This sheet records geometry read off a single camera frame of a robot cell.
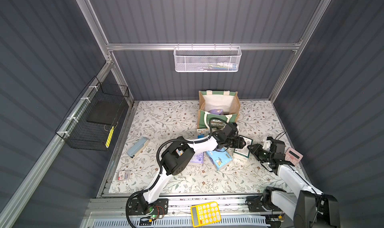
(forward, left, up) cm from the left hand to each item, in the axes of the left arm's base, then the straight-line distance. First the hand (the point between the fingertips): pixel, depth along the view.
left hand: (247, 147), depth 86 cm
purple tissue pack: (-5, +29, -2) cm, 29 cm away
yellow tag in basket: (-6, +70, +20) cm, 73 cm away
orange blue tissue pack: (+11, +26, -1) cm, 28 cm away
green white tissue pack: (-3, +2, -3) cm, 4 cm away
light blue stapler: (+4, +67, -4) cm, 67 cm away
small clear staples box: (-13, +70, -6) cm, 71 cm away
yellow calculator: (-31, +26, -6) cm, 41 cm away
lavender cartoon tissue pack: (+27, +15, +2) cm, 31 cm away
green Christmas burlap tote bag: (+29, +10, +10) cm, 32 cm away
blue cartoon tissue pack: (-6, +16, -2) cm, 17 cm away
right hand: (0, -3, -1) cm, 3 cm away
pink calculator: (-3, -29, -6) cm, 30 cm away
